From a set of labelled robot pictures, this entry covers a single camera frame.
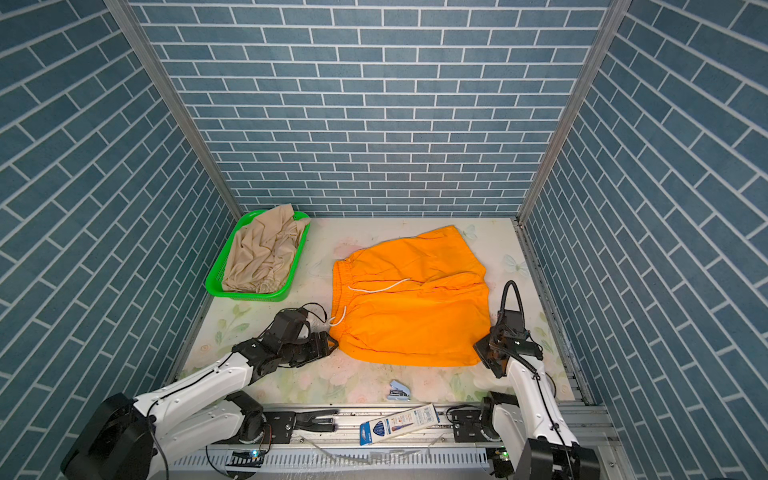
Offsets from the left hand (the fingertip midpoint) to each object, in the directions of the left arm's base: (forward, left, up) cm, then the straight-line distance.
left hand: (332, 348), depth 84 cm
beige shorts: (+32, +29, +2) cm, 43 cm away
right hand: (0, -42, 0) cm, 42 cm away
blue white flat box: (-19, -19, -2) cm, 27 cm away
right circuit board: (-27, -44, -6) cm, 52 cm away
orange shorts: (+14, -25, 0) cm, 29 cm away
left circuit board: (-25, +19, -6) cm, 32 cm away
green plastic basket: (+47, +16, +7) cm, 50 cm away
